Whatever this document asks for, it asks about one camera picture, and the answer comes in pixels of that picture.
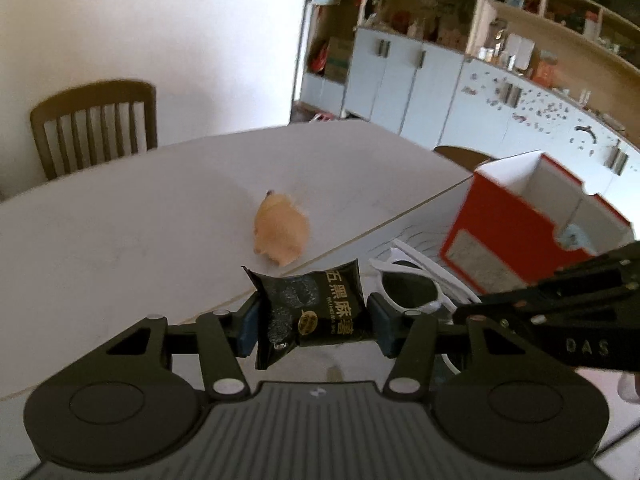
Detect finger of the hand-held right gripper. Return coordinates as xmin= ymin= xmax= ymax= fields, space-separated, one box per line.
xmin=451 ymin=241 xmax=640 ymax=324

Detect white wall cabinet unit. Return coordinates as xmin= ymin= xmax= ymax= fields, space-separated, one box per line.
xmin=292 ymin=0 xmax=640 ymax=197

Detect red cardboard shoe box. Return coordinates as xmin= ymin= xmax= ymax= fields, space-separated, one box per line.
xmin=439 ymin=149 xmax=634 ymax=297

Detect cardboard box on shelf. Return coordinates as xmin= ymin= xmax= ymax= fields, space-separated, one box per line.
xmin=327 ymin=37 xmax=354 ymax=84

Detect white sunglasses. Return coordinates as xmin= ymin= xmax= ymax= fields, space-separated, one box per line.
xmin=369 ymin=239 xmax=482 ymax=377

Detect orange hamster toy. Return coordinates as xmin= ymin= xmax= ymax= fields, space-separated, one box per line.
xmin=253 ymin=189 xmax=311 ymax=267

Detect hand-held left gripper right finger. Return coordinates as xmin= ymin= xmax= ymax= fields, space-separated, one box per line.
xmin=366 ymin=292 xmax=532 ymax=401

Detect black snack packet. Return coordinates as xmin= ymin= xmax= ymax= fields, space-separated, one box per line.
xmin=242 ymin=258 xmax=374 ymax=371

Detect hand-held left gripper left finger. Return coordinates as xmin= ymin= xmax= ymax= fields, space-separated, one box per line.
xmin=106 ymin=293 xmax=262 ymax=402

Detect brown wooden chair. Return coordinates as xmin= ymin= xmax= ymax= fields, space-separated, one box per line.
xmin=29 ymin=78 xmax=159 ymax=182

